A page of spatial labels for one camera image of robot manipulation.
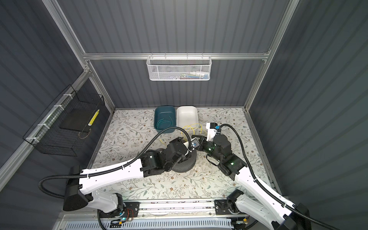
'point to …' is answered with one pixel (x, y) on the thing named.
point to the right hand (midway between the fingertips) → (193, 137)
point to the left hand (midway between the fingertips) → (185, 142)
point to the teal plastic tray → (164, 118)
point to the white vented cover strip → (155, 224)
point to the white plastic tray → (187, 117)
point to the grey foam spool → (187, 164)
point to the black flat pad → (77, 119)
